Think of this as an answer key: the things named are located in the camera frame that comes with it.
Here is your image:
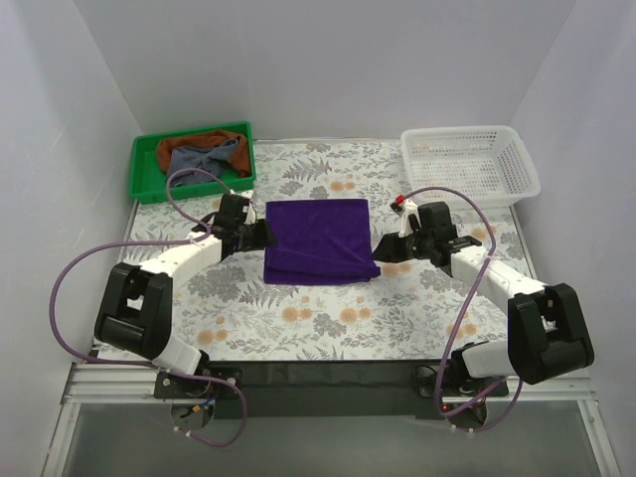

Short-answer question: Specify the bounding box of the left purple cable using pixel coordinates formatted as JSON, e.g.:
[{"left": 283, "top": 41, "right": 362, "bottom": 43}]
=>
[{"left": 52, "top": 167, "right": 248, "bottom": 447}]

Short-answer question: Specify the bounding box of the floral table mat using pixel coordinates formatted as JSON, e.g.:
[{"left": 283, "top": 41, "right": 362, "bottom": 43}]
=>
[{"left": 96, "top": 140, "right": 557, "bottom": 362}]

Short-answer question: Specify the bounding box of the aluminium frame rail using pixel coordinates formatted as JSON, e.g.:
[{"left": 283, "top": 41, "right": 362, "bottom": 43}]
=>
[{"left": 44, "top": 360, "right": 620, "bottom": 476}]

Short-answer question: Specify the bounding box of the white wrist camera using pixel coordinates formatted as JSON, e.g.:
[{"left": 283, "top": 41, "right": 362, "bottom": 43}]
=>
[
  {"left": 391, "top": 195, "right": 421, "bottom": 239},
  {"left": 240, "top": 190, "right": 258, "bottom": 225}
]

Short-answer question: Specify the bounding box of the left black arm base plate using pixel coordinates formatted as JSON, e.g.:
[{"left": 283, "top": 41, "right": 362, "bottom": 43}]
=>
[{"left": 152, "top": 366, "right": 242, "bottom": 400}]

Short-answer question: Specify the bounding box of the purple towel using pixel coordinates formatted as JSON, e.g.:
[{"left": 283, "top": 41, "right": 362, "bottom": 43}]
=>
[{"left": 263, "top": 199, "right": 381, "bottom": 286}]

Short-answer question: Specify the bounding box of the orange brown towel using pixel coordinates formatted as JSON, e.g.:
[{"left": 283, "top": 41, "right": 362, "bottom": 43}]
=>
[{"left": 155, "top": 129, "right": 252, "bottom": 177}]

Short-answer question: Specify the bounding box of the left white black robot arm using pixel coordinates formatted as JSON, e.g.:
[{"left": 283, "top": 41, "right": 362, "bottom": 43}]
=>
[{"left": 94, "top": 194, "right": 277, "bottom": 376}]

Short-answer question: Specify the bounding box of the green plastic tray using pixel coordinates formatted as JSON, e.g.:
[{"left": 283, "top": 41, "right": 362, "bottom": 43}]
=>
[{"left": 128, "top": 121, "right": 256, "bottom": 204}]

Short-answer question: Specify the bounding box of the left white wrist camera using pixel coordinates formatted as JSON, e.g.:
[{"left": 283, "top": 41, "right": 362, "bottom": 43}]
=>
[{"left": 240, "top": 190, "right": 258, "bottom": 225}]

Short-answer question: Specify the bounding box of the white plastic basket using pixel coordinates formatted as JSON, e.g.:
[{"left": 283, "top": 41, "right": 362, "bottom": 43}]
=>
[{"left": 400, "top": 125, "right": 541, "bottom": 209}]

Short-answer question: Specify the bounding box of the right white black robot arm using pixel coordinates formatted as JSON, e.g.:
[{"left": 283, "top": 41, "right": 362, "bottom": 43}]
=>
[{"left": 373, "top": 198, "right": 595, "bottom": 385}]

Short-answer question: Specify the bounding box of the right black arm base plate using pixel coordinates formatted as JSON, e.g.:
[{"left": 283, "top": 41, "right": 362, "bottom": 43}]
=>
[{"left": 411, "top": 365, "right": 495, "bottom": 398}]

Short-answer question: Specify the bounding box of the grey blue towel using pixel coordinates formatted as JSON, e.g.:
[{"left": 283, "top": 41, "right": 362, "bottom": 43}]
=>
[{"left": 167, "top": 139, "right": 239, "bottom": 187}]

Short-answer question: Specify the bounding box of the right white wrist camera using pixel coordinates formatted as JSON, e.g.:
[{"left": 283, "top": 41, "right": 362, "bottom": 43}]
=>
[{"left": 391, "top": 195, "right": 421, "bottom": 239}]

